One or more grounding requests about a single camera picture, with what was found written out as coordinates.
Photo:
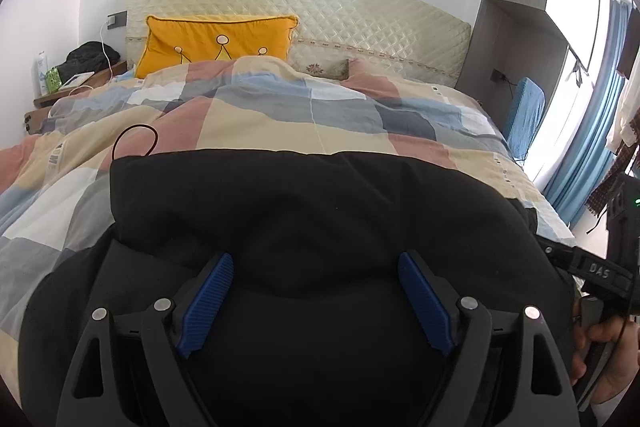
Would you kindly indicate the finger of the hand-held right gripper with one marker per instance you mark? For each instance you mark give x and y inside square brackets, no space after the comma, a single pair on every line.
[555,252]

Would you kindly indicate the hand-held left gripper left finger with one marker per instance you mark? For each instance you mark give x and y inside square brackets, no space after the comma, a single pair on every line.
[207,307]

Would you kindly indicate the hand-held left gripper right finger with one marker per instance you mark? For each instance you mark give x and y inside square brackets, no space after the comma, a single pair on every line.
[425,307]

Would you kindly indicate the black puffer jacket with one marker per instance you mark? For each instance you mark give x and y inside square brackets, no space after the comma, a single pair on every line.
[320,207]

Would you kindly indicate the person's right hand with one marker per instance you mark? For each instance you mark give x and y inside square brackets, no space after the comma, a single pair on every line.
[622,357]

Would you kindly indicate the brown knitted cloth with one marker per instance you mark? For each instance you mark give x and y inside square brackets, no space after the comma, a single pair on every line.
[600,192]

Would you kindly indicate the blue curtain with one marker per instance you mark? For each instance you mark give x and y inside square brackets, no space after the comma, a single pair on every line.
[590,132]

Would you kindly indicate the blue covered chair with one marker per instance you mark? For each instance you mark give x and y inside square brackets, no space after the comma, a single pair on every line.
[525,117]

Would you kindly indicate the white hanging garment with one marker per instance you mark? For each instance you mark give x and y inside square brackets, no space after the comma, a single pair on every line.
[627,117]

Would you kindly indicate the black hanger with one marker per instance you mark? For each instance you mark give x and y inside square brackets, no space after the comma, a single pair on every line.
[577,69]

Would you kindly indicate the patchwork quilt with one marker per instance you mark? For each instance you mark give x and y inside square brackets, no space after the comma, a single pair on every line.
[250,107]

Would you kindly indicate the grey built-in cabinet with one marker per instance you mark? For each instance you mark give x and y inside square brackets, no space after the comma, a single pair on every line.
[480,47]

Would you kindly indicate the pink pillow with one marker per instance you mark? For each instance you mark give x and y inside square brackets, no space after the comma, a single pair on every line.
[365,69]

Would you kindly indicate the cream floral pillow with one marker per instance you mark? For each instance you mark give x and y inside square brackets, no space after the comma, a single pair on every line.
[320,68]

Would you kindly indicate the white tablet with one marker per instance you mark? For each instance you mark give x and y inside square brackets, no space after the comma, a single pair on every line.
[75,80]

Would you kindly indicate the wooden nightstand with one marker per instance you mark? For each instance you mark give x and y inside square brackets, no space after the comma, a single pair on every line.
[45,99]

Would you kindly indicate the yellow crown-print pillow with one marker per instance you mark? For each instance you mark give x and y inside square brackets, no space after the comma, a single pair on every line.
[200,39]

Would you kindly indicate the black bag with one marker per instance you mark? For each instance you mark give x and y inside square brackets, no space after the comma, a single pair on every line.
[92,57]

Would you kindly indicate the green packet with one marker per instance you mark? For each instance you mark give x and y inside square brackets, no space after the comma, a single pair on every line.
[52,79]

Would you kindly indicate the white spray bottle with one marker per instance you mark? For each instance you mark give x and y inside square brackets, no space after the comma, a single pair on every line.
[41,74]

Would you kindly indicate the cream quilted headboard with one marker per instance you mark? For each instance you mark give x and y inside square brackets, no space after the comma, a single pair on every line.
[350,17]

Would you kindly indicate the black wall socket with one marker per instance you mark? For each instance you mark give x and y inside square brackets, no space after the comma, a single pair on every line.
[117,20]
[498,75]

